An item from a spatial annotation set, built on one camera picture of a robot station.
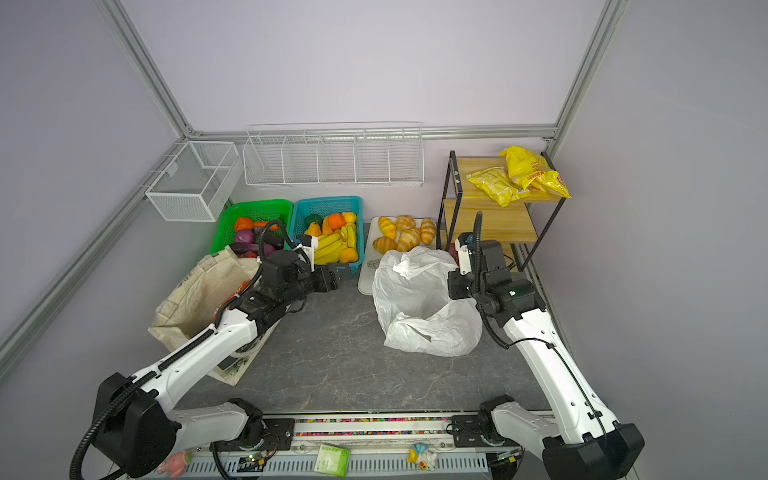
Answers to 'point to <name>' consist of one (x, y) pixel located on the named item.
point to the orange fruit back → (336, 221)
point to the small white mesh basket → (197, 181)
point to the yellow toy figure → (421, 456)
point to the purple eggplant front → (243, 247)
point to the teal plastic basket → (324, 206)
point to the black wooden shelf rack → (526, 223)
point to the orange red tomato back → (243, 223)
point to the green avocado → (313, 218)
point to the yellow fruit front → (348, 255)
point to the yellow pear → (314, 230)
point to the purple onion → (244, 236)
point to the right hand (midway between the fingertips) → (458, 277)
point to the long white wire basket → (338, 153)
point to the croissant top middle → (405, 222)
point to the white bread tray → (433, 242)
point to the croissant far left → (387, 228)
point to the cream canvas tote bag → (189, 309)
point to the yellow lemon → (349, 217)
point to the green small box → (332, 461)
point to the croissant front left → (384, 244)
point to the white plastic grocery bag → (412, 304)
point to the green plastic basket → (259, 211)
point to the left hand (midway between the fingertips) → (340, 270)
